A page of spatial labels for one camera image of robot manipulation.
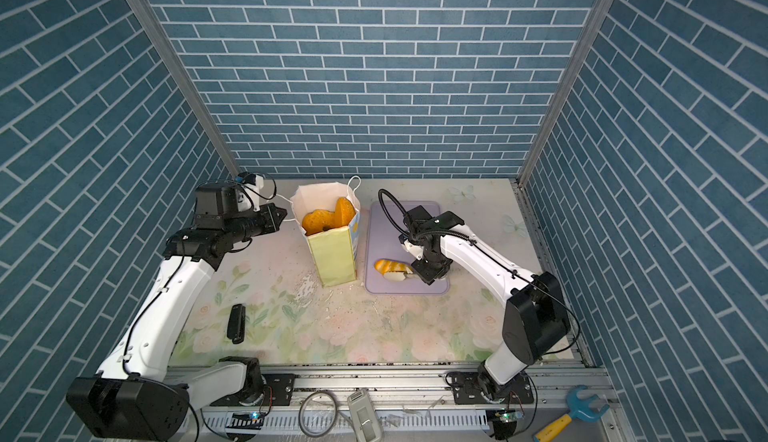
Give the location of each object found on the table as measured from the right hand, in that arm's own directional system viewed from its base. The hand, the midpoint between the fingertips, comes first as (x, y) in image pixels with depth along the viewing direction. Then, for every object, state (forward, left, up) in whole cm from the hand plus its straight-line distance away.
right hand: (429, 268), depth 83 cm
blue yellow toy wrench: (-29, -37, -10) cm, 48 cm away
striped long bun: (+2, +11, -7) cm, 13 cm away
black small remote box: (-17, +53, -8) cm, 56 cm away
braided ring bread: (+12, +35, +4) cm, 37 cm away
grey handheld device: (-35, +14, -9) cm, 39 cm away
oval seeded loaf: (+11, +25, +10) cm, 29 cm away
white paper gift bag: (-1, +25, +8) cm, 27 cm away
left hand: (+4, +37, +18) cm, 41 cm away
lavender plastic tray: (+5, +13, +13) cm, 19 cm away
